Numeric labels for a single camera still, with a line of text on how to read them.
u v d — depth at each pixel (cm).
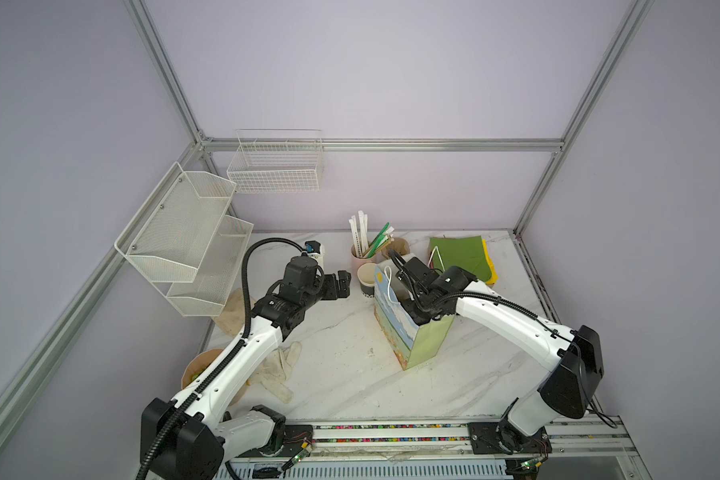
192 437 37
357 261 100
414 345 78
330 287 69
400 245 114
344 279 70
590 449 73
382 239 93
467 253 108
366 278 93
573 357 43
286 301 57
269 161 96
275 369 84
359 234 101
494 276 107
